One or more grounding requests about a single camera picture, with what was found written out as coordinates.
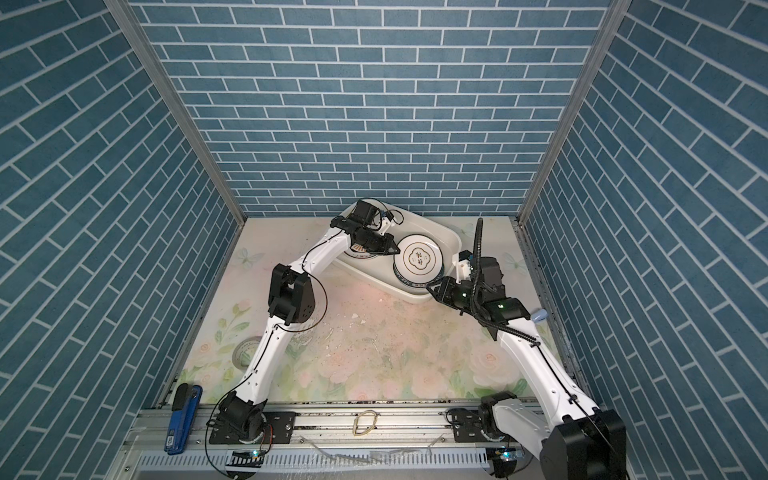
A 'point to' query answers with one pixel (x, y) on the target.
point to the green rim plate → (418, 273)
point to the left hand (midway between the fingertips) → (399, 250)
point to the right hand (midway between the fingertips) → (428, 283)
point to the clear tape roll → (244, 351)
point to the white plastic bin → (379, 272)
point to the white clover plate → (420, 259)
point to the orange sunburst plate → (360, 252)
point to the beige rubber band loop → (376, 415)
